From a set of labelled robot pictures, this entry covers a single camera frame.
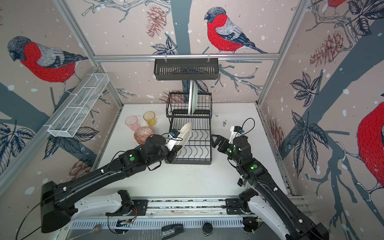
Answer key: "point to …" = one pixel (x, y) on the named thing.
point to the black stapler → (170, 230)
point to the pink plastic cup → (132, 122)
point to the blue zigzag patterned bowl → (141, 133)
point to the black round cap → (207, 228)
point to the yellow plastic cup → (150, 117)
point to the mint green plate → (195, 96)
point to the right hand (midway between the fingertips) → (214, 139)
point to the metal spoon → (96, 229)
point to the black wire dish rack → (198, 150)
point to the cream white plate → (185, 133)
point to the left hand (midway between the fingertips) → (180, 146)
